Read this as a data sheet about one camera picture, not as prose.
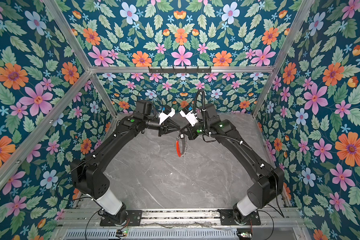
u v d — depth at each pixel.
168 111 0.63
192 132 0.65
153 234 0.70
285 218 0.75
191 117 0.64
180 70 0.93
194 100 1.15
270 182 0.40
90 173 0.43
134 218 0.73
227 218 0.73
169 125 0.68
